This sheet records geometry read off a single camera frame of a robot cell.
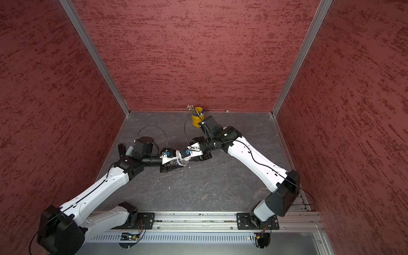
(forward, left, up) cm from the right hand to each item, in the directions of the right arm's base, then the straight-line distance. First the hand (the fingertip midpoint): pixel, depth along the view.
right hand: (190, 154), depth 71 cm
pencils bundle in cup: (+38, +2, -7) cm, 38 cm away
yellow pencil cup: (+36, 0, -16) cm, 39 cm away
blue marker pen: (+40, -5, -13) cm, 43 cm away
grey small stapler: (+14, +40, -19) cm, 47 cm away
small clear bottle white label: (-3, +4, -1) cm, 6 cm away
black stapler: (+15, +45, -20) cm, 52 cm away
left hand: (0, +6, -6) cm, 8 cm away
